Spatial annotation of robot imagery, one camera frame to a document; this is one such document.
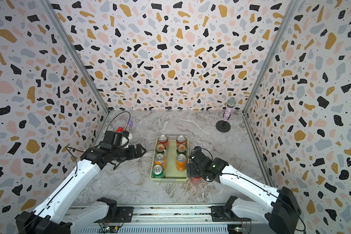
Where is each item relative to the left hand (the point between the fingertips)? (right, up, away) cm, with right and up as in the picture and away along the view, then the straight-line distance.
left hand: (141, 152), depth 77 cm
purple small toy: (-18, +15, +34) cm, 41 cm away
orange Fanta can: (+9, -5, +5) cm, 12 cm away
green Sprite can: (+9, -11, +1) cm, 14 cm away
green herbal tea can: (+8, 0, +9) cm, 13 cm away
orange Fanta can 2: (+21, -7, +5) cm, 23 cm away
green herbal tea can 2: (+21, -1, +10) cm, 24 cm away
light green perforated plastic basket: (+15, -16, +12) cm, 25 cm away
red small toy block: (-25, +11, +30) cm, 40 cm away
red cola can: (+10, +5, +15) cm, 19 cm away
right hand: (+27, -10, +2) cm, 29 cm away
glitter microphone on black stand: (+54, +13, +34) cm, 65 cm away
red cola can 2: (+21, +5, +13) cm, 25 cm away
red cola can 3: (+29, -17, +4) cm, 34 cm away
